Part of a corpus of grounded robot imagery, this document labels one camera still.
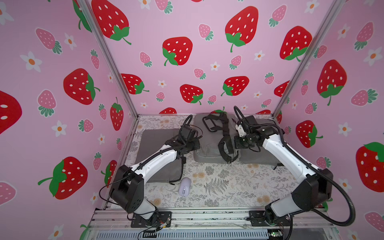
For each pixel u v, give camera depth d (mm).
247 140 664
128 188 430
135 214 537
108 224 724
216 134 929
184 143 613
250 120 645
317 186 415
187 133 648
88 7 682
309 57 860
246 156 881
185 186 821
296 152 485
